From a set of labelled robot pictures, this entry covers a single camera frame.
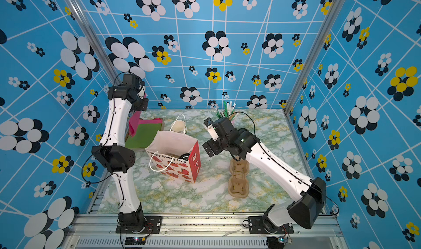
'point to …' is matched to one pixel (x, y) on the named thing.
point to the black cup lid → (185, 156)
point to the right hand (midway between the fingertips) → (215, 139)
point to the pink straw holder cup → (229, 113)
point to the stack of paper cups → (178, 126)
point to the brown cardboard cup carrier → (238, 185)
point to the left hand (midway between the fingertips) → (142, 104)
